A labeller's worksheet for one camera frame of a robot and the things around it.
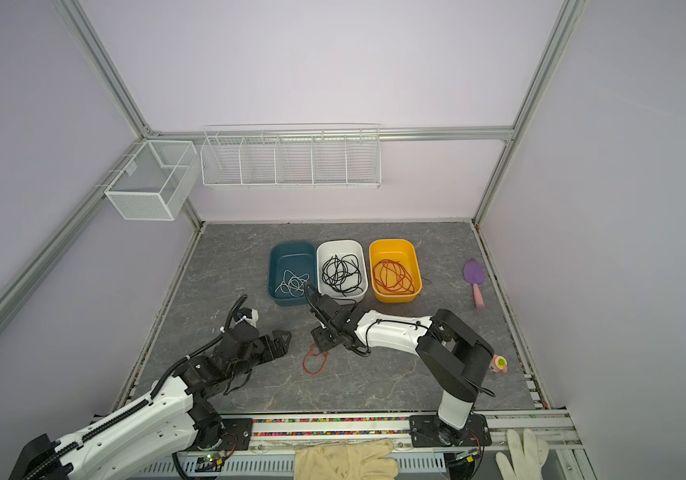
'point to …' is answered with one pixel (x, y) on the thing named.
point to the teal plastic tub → (291, 266)
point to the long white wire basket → (291, 156)
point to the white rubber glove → (526, 463)
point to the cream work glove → (345, 460)
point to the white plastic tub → (342, 247)
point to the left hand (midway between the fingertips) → (279, 343)
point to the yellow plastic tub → (403, 251)
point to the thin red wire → (323, 364)
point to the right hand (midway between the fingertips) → (324, 336)
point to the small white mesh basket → (154, 180)
